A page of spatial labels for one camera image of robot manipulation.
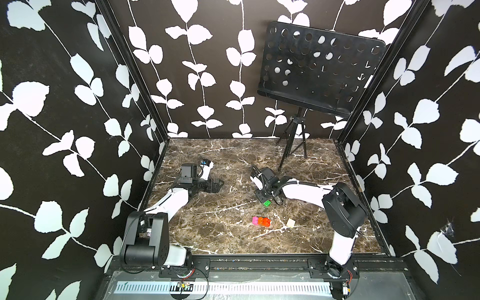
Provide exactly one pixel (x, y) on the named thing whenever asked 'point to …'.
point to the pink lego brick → (255, 220)
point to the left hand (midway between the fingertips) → (217, 178)
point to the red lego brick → (266, 222)
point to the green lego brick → (267, 203)
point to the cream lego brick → (290, 223)
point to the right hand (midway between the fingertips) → (257, 192)
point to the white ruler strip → (190, 287)
